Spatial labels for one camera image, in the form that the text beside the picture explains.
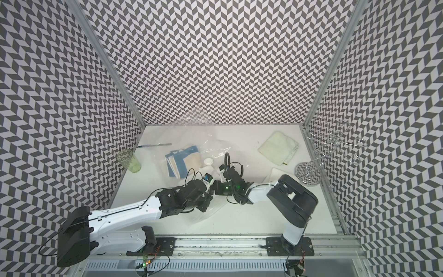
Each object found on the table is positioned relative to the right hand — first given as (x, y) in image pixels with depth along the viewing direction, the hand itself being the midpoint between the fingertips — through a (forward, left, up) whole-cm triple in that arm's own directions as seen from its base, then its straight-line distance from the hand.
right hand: (208, 191), depth 85 cm
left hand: (-6, -1, +4) cm, 7 cm away
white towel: (+12, +1, +1) cm, 12 cm away
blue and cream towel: (+17, +16, 0) cm, 24 cm away
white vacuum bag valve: (+19, +2, -1) cm, 19 cm away
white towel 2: (+13, -38, -6) cm, 41 cm away
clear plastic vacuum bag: (+33, +1, -3) cm, 33 cm away
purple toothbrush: (+28, +43, +1) cm, 52 cm away
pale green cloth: (+29, -41, -3) cm, 50 cm away
